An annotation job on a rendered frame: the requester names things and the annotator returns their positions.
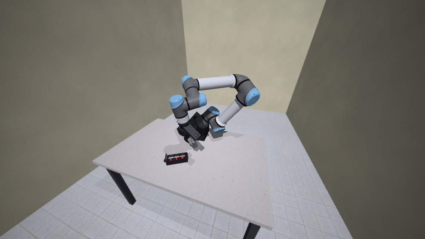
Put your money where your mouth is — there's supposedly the black power strip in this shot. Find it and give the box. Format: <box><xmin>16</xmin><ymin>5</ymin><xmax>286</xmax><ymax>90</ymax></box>
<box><xmin>164</xmin><ymin>152</ymin><xmax>188</xmax><ymax>165</ymax></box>

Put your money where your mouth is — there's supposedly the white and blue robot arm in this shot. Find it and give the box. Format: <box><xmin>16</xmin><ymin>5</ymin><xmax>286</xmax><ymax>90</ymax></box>
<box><xmin>169</xmin><ymin>74</ymin><xmax>260</xmax><ymax>141</ymax></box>

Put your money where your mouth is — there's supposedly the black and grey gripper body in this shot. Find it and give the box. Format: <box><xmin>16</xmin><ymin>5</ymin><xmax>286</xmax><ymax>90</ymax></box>
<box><xmin>177</xmin><ymin>120</ymin><xmax>190</xmax><ymax>138</ymax></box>

